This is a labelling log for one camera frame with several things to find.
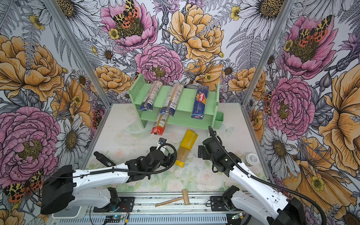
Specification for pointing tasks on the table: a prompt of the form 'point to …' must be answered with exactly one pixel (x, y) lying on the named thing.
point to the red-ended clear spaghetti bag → (158, 128)
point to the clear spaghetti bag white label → (170, 106)
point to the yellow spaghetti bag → (190, 138)
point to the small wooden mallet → (185, 197)
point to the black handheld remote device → (103, 160)
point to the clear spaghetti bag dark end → (151, 95)
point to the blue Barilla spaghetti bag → (200, 102)
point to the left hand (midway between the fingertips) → (166, 153)
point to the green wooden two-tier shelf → (212, 118)
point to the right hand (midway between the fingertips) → (208, 153)
